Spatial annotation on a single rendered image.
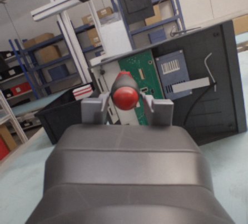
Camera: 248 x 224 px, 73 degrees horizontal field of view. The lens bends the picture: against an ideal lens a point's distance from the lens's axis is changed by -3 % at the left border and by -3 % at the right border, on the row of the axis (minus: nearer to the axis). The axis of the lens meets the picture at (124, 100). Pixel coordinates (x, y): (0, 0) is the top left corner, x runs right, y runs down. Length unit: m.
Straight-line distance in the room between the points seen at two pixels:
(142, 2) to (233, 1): 3.13
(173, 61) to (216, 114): 0.14
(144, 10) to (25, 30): 3.60
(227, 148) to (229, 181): 0.08
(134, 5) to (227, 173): 1.98
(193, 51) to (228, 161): 0.19
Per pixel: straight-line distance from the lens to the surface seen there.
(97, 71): 0.30
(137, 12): 2.17
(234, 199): 0.29
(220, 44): 0.34
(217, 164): 0.33
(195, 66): 0.34
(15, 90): 4.95
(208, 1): 4.73
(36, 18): 1.00
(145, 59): 0.30
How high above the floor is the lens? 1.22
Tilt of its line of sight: 16 degrees down
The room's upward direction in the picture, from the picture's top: 20 degrees counter-clockwise
